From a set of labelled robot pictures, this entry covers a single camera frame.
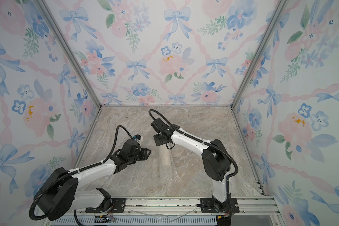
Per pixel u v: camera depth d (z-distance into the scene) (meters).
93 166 0.53
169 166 0.83
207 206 0.73
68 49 0.85
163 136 0.63
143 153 0.76
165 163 0.84
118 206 0.74
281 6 0.69
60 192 0.42
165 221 0.70
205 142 0.51
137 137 0.79
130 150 0.68
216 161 0.48
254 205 0.76
